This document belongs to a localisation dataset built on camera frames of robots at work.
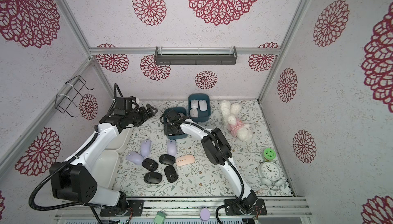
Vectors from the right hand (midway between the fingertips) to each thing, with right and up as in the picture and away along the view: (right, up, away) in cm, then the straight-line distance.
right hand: (167, 129), depth 99 cm
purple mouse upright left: (-12, -11, -5) cm, 17 cm away
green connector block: (+2, -38, -29) cm, 48 cm away
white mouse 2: (+24, +17, +17) cm, 34 cm away
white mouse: (+17, +18, +16) cm, 29 cm away
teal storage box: (+7, +13, +8) cm, 16 cm away
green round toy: (+61, -13, -12) cm, 63 cm away
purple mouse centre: (+4, -10, -7) cm, 13 cm away
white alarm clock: (+58, -22, -18) cm, 64 cm away
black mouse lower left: (-4, -24, -18) cm, 30 cm away
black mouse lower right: (+5, -22, -17) cm, 29 cm away
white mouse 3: (+17, +10, +10) cm, 23 cm away
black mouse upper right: (+2, -16, -11) cm, 20 cm away
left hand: (-5, +10, -16) cm, 19 cm away
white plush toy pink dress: (+43, +3, -6) cm, 43 cm away
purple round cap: (+22, -33, -34) cm, 52 cm away
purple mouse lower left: (-17, -15, -11) cm, 25 cm away
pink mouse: (+12, -17, -11) cm, 24 cm away
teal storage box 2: (+24, +8, +12) cm, 28 cm away
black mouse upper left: (-8, -19, -14) cm, 24 cm away
